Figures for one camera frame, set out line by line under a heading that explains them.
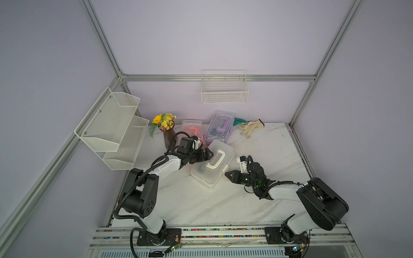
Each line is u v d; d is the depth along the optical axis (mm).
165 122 874
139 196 457
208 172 830
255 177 693
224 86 953
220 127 1086
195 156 798
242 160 818
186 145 719
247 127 1184
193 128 1020
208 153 825
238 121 1169
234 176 792
